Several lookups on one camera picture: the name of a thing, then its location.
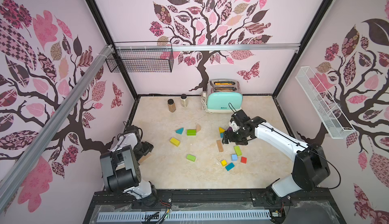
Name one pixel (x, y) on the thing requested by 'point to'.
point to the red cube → (243, 159)
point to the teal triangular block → (179, 131)
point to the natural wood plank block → (220, 148)
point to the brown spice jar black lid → (171, 105)
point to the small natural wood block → (198, 127)
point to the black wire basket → (141, 61)
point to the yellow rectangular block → (174, 141)
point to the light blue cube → (234, 157)
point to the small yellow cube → (224, 162)
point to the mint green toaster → (220, 100)
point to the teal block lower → (229, 166)
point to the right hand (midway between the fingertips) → (229, 144)
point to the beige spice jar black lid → (184, 100)
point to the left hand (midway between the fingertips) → (145, 158)
